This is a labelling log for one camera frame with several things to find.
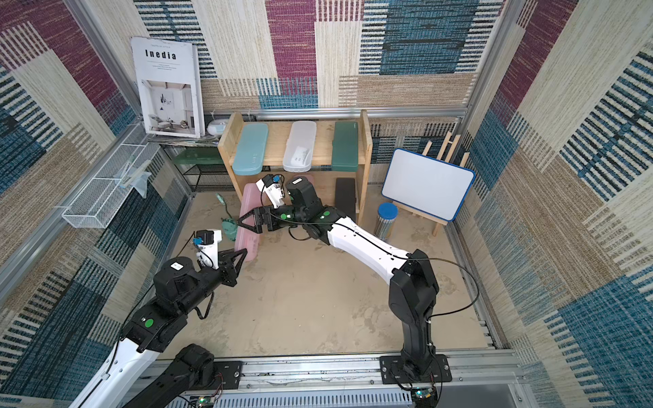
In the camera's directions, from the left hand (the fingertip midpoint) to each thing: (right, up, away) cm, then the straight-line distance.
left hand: (242, 249), depth 69 cm
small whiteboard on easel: (+61, +18, +23) cm, 67 cm away
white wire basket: (-42, +12, +3) cm, 44 cm away
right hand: (0, +8, +1) cm, 8 cm away
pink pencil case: (+1, +3, -1) cm, 3 cm away
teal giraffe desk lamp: (-14, +5, +27) cm, 31 cm away
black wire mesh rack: (-34, +25, +46) cm, 62 cm away
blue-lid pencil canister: (+43, +9, +18) cm, 47 cm away
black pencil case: (+29, +15, +18) cm, 37 cm away
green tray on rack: (-27, +32, +29) cm, 51 cm away
